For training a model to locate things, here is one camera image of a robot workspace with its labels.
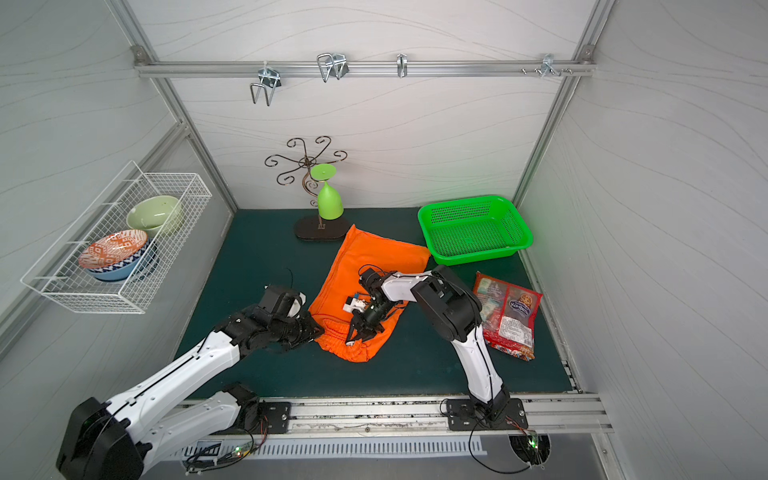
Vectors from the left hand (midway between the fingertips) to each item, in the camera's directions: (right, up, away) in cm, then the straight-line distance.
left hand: (325, 332), depth 79 cm
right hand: (+6, -6, +8) cm, 12 cm away
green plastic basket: (+50, +28, +36) cm, 67 cm away
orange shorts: (+1, +10, +18) cm, 20 cm away
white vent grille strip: (+5, -25, -8) cm, 27 cm away
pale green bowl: (-40, +31, -7) cm, 51 cm away
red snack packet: (+52, +2, +7) cm, 53 cm away
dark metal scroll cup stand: (-12, +29, +31) cm, 44 cm away
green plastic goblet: (-1, +35, +12) cm, 37 cm away
